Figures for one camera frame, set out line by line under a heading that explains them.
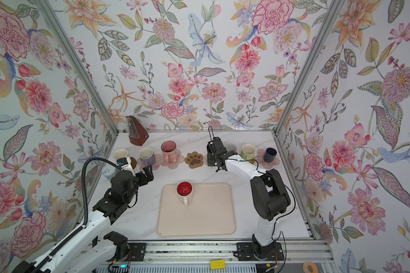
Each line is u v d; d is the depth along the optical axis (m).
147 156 1.04
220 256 0.74
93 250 0.58
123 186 0.59
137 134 1.09
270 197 0.48
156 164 1.04
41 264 0.40
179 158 1.06
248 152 1.00
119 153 0.98
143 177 0.72
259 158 1.07
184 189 0.91
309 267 0.71
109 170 0.94
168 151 0.97
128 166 0.70
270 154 1.00
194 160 1.07
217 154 0.73
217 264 0.69
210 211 0.88
